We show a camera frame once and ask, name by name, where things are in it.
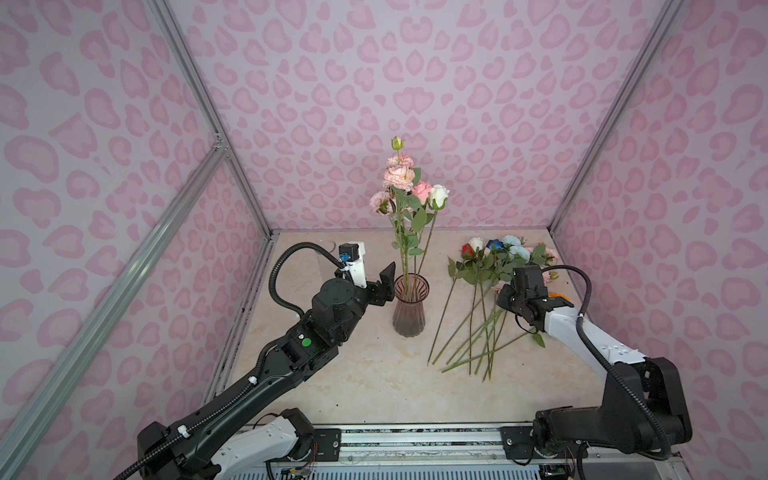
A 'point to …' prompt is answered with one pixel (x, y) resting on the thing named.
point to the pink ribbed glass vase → (410, 290)
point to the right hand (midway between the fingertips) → (505, 292)
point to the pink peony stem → (383, 203)
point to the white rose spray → (476, 242)
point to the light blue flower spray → (513, 243)
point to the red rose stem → (468, 252)
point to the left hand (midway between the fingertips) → (380, 258)
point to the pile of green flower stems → (473, 313)
